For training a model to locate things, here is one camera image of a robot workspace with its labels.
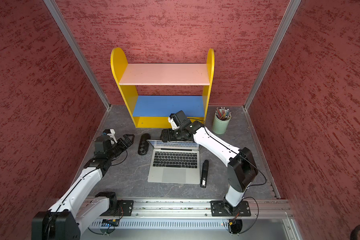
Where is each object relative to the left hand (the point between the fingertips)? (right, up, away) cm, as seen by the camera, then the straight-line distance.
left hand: (130, 141), depth 84 cm
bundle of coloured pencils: (+57, +17, +15) cm, 62 cm away
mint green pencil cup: (+55, +12, +10) cm, 57 cm away
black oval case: (+5, -4, +10) cm, 12 cm away
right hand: (+22, +1, -3) cm, 22 cm away
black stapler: (+43, -18, -1) cm, 47 cm away
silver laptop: (+25, -13, +6) cm, 29 cm away
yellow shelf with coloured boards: (+11, +18, +11) cm, 24 cm away
